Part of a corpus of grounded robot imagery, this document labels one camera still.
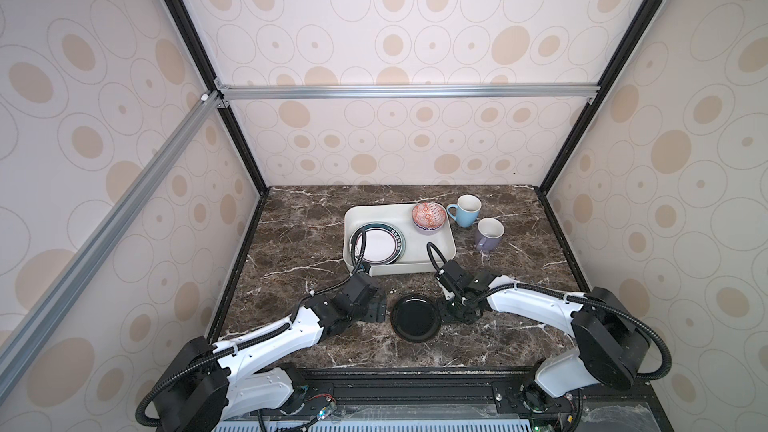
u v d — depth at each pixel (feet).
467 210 3.34
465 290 2.13
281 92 2.95
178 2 2.39
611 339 1.43
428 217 3.48
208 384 1.30
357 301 2.05
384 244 3.32
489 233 3.37
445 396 2.46
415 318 2.81
